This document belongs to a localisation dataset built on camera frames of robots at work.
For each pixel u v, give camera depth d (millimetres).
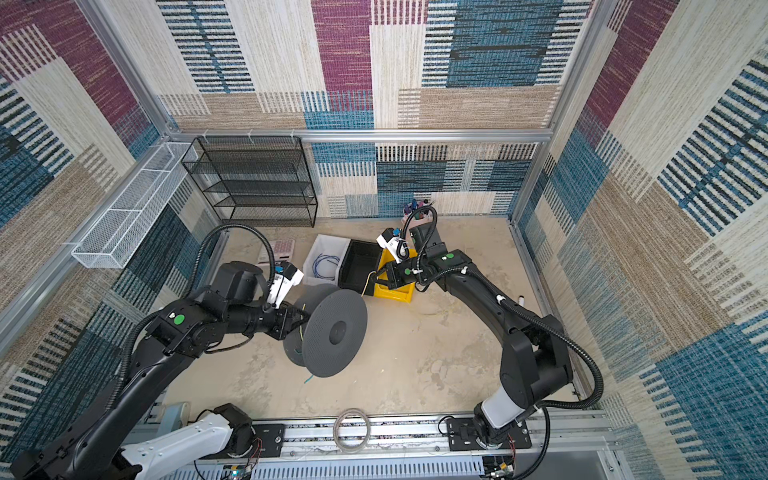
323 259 1074
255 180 1093
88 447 374
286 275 595
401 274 715
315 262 1048
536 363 436
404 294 940
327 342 659
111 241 701
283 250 1091
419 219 1087
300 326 661
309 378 654
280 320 584
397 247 729
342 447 725
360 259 1066
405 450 729
